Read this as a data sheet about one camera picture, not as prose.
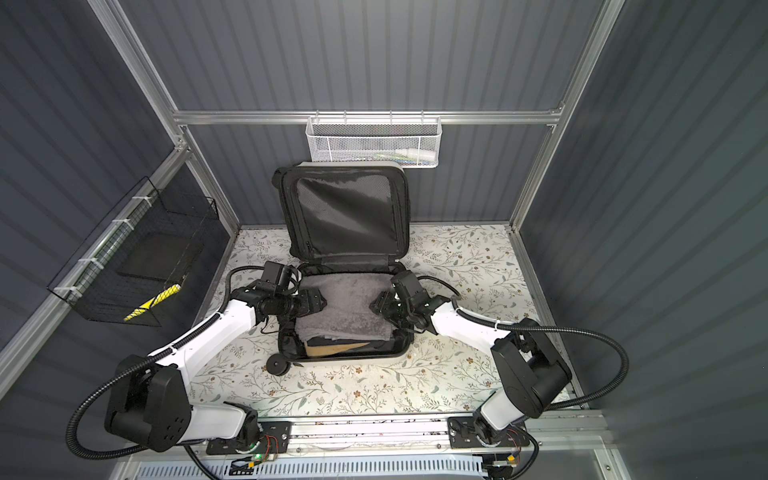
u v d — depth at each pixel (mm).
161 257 728
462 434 735
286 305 720
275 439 723
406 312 667
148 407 414
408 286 686
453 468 706
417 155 868
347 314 841
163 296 701
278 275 681
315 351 842
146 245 764
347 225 917
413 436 755
